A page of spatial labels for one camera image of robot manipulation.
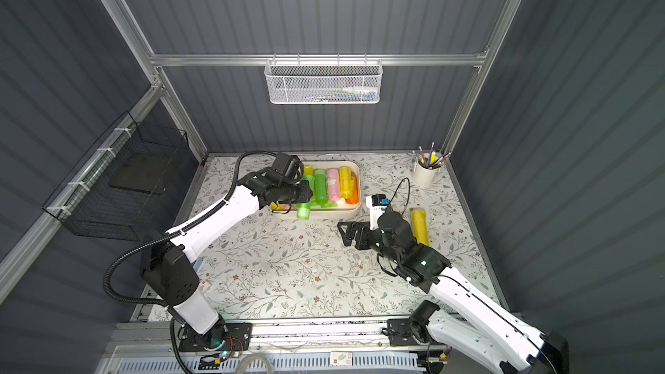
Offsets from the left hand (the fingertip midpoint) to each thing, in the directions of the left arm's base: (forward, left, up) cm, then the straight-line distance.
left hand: (313, 195), depth 82 cm
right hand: (-12, -12, +3) cm, 18 cm away
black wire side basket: (0, +56, +7) cm, 57 cm away
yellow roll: (+16, -11, -12) cm, 23 cm away
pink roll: (+17, -6, -12) cm, 21 cm away
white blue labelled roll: (+9, -9, -16) cm, 20 cm away
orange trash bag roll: (+11, -15, -16) cm, 24 cm away
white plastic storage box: (+7, -10, -19) cm, 23 cm away
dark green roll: (-5, +3, -1) cm, 6 cm away
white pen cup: (+20, -43, -14) cm, 50 cm away
